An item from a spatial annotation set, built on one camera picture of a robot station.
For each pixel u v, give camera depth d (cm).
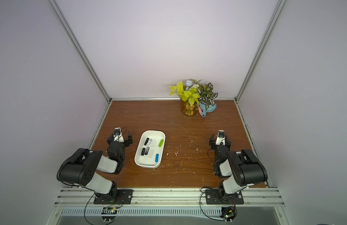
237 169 45
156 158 87
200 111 110
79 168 46
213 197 73
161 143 94
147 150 90
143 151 90
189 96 90
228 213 70
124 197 73
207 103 91
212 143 81
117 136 76
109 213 72
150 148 92
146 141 95
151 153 90
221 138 76
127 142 83
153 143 95
